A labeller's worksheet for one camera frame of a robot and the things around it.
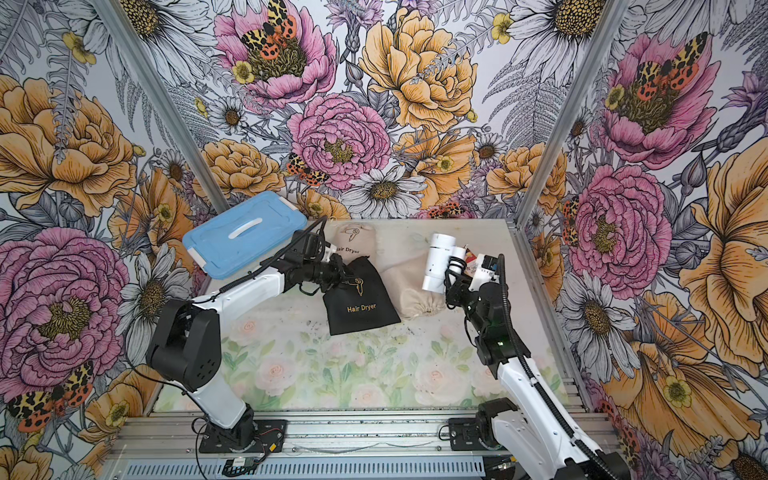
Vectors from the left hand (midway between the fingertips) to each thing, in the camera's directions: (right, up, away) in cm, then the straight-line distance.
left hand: (357, 281), depth 87 cm
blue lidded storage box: (-36, +13, +8) cm, 39 cm away
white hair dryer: (+23, +9, -6) cm, 26 cm away
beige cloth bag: (-4, +13, +21) cm, 25 cm away
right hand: (+25, +2, -7) cm, 26 cm away
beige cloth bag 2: (+15, -6, +5) cm, 17 cm away
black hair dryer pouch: (+1, -5, -4) cm, 6 cm away
